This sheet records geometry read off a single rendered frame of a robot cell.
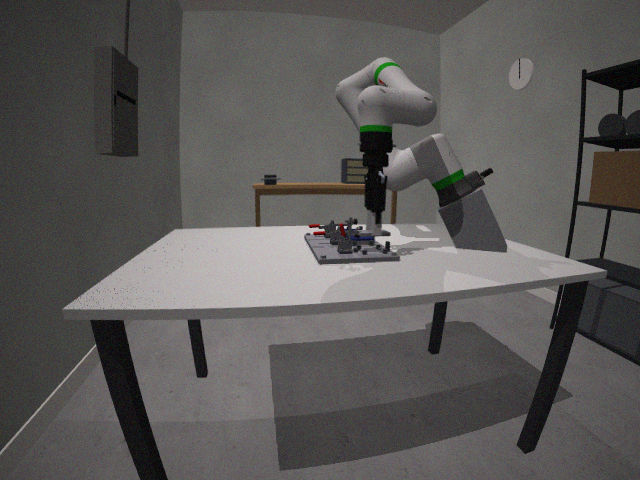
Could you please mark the red-handled toggle clamp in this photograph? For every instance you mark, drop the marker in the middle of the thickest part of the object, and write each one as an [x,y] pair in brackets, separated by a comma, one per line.
[335,236]

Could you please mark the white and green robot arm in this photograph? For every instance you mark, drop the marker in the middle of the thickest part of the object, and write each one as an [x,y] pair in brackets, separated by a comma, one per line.
[373,114]

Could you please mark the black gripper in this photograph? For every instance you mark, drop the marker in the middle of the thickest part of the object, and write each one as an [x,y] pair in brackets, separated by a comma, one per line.
[375,180]

